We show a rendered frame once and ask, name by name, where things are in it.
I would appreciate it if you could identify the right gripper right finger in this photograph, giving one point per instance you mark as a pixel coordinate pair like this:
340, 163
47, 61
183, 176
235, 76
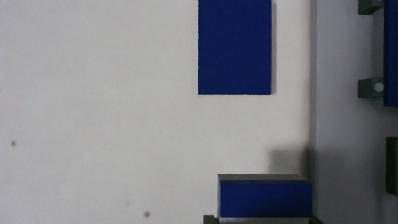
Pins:
315, 220

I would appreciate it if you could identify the blue block with white band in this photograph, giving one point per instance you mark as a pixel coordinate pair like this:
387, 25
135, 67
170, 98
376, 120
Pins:
263, 199

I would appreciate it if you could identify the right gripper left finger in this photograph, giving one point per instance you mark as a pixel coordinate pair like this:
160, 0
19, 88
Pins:
209, 219

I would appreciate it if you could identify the blue rectangular plate with white stripe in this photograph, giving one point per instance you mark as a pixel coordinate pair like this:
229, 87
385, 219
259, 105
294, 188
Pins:
234, 47

